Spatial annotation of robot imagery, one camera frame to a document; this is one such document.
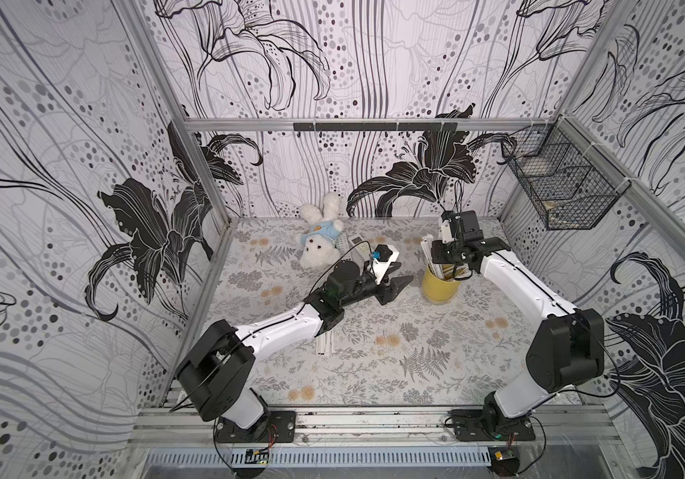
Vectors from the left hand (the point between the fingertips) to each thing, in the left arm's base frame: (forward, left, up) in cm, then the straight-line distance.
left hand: (406, 276), depth 75 cm
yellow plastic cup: (+6, -14, -18) cm, 23 cm away
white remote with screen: (+30, +13, -22) cm, 39 cm away
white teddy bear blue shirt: (+19, +26, -14) cm, 35 cm away
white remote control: (+25, +18, -20) cm, 37 cm away
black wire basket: (+31, -50, +9) cm, 60 cm away
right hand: (+15, -13, -6) cm, 20 cm away
